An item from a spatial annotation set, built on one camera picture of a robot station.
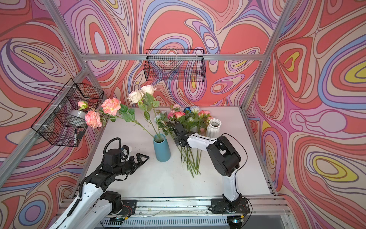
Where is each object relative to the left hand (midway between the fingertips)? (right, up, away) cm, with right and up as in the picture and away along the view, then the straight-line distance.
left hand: (146, 161), depth 77 cm
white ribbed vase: (+37, +18, +3) cm, 42 cm away
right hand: (+19, +9, +20) cm, 29 cm away
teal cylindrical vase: (+8, +6, +3) cm, 10 cm away
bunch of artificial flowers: (+27, +23, +30) cm, 47 cm away
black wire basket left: (-38, +24, -7) cm, 46 cm away
